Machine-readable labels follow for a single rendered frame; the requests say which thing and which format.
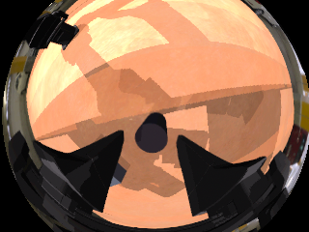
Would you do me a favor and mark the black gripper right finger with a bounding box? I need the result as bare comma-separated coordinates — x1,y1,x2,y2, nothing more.
177,135,267,217

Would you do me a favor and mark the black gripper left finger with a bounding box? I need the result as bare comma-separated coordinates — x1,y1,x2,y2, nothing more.
32,129,125,213

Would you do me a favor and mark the dark grey cylinder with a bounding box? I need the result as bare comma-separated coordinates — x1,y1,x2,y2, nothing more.
134,112,167,152

